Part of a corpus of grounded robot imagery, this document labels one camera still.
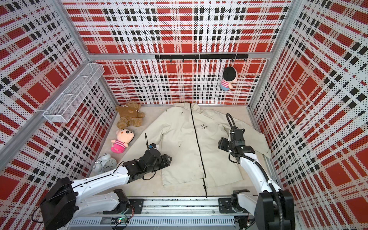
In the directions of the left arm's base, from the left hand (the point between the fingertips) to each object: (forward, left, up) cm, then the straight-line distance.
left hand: (170, 159), depth 84 cm
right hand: (+9, -33, +4) cm, 34 cm away
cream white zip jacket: (+13, -21, -5) cm, 26 cm away
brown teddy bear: (+34, +34, +1) cm, 48 cm away
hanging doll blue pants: (+46, -38, +26) cm, 65 cm away
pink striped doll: (+16, +33, 0) cm, 37 cm away
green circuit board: (-29, +23, -5) cm, 38 cm away
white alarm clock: (-4, +36, +4) cm, 36 cm away
